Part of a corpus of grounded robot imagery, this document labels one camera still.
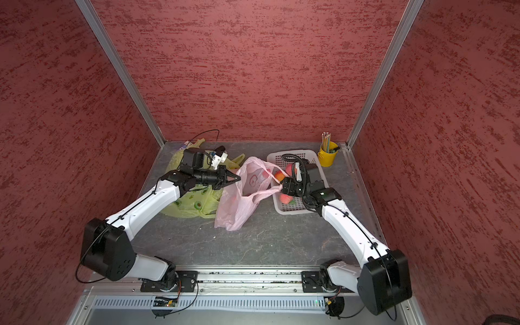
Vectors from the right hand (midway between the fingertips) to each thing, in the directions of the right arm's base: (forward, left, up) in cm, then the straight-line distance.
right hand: (286, 187), depth 83 cm
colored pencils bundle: (+29, -24, -2) cm, 37 cm away
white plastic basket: (+22, +2, -9) cm, 24 cm away
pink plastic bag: (+10, +14, -7) cm, 18 cm away
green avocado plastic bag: (0, +40, -12) cm, 42 cm away
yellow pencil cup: (+24, -25, -11) cm, 36 cm away
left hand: (-1, +19, +7) cm, 20 cm away
